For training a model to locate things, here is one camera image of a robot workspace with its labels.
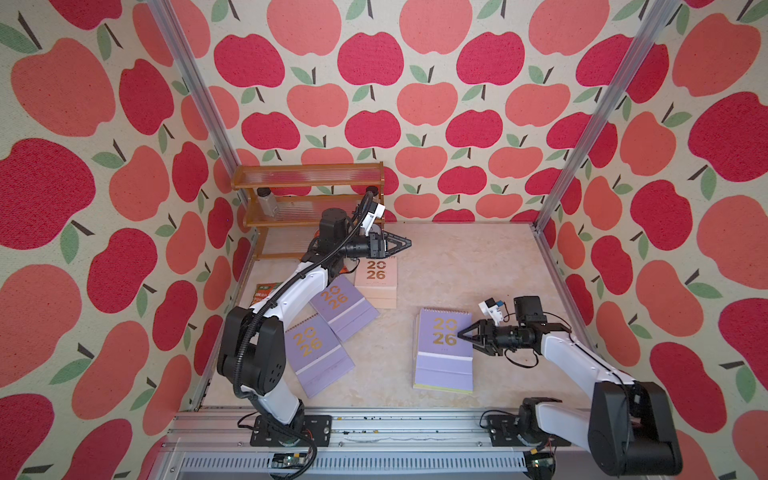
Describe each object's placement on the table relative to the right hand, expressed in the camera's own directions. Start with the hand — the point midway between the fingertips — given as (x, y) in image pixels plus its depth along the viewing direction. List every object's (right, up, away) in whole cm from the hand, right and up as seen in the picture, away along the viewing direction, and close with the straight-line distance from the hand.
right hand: (464, 346), depth 82 cm
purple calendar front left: (-42, -4, +4) cm, 43 cm away
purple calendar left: (-35, +8, +13) cm, 39 cm away
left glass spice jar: (-62, +44, +16) cm, 77 cm away
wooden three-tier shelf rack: (-62, +46, +34) cm, 84 cm away
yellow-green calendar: (-8, -10, -4) cm, 13 cm away
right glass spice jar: (-27, +47, +17) cm, 56 cm away
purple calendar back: (-6, -3, -2) cm, 7 cm away
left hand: (-17, +26, -8) cm, 32 cm away
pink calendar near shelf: (-25, +16, +22) cm, 37 cm away
